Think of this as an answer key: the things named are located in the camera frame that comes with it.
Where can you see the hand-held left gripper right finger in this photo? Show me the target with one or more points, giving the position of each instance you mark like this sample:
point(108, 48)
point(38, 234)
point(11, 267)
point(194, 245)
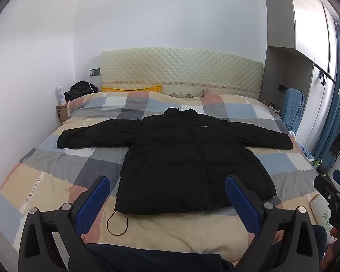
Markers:
point(242, 205)

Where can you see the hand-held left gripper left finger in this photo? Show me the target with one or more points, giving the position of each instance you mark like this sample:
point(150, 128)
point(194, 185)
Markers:
point(93, 204)

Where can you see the black puffer jacket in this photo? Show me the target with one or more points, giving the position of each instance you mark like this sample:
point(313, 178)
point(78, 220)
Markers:
point(187, 153)

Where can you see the white pillow with green print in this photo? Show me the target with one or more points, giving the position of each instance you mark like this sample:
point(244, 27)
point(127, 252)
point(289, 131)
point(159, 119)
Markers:
point(321, 212)

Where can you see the checkered bed quilt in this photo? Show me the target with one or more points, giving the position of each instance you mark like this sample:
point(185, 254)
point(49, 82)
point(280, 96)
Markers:
point(56, 175)

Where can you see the blue curtain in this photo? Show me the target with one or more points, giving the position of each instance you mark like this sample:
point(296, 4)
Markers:
point(333, 104)

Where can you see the person's dark trousers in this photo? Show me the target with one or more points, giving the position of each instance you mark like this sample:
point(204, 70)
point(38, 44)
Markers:
point(158, 257)

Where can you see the blue towel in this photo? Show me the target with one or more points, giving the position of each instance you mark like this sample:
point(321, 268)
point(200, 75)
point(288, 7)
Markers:
point(293, 107)

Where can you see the wooden nightstand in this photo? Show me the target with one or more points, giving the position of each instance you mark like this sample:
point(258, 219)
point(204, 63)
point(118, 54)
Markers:
point(62, 113)

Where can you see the white spray bottle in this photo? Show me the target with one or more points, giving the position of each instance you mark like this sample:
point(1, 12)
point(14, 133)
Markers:
point(61, 95)

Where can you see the black bag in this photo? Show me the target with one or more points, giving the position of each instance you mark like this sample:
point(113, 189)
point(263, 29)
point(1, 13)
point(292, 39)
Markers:
point(79, 89)

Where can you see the yellow pillow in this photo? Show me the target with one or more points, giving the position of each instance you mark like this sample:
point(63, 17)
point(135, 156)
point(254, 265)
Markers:
point(130, 88)

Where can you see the grey white wardrobe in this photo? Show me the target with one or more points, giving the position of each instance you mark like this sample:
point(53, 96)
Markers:
point(303, 34)

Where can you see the cream quilted headboard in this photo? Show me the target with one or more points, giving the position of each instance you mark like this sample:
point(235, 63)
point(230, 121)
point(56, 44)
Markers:
point(181, 68)

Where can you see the black wardrobe rail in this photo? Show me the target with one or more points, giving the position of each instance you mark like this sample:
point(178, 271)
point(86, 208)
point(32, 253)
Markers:
point(325, 75)

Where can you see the dark wall socket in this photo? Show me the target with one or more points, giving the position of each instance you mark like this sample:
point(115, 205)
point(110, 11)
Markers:
point(282, 87)

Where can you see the wall socket with charger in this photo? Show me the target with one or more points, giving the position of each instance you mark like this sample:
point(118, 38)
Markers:
point(95, 72)

